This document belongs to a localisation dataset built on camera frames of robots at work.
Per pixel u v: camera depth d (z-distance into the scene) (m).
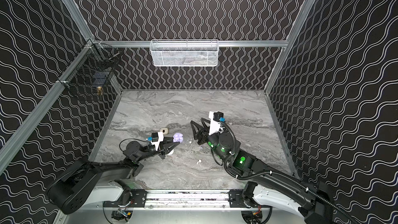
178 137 0.73
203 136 0.57
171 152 0.72
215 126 0.57
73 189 0.43
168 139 0.72
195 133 0.63
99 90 0.83
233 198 0.74
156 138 0.64
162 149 0.68
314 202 0.40
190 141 0.93
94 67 0.98
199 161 0.86
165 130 0.96
